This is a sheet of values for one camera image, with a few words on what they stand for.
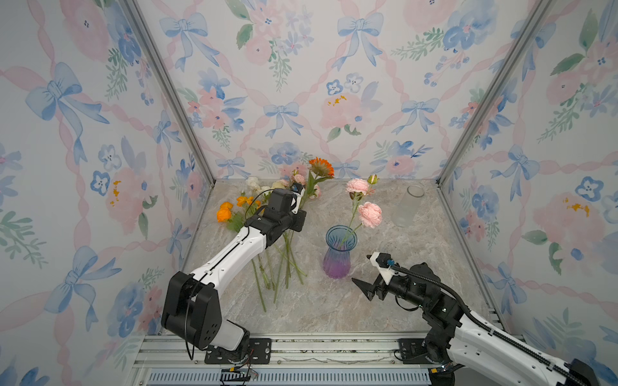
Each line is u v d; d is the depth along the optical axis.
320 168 0.84
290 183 1.14
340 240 0.81
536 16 0.70
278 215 0.63
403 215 1.04
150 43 0.75
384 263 0.62
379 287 0.66
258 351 0.74
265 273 0.90
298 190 0.73
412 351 0.73
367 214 0.69
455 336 0.56
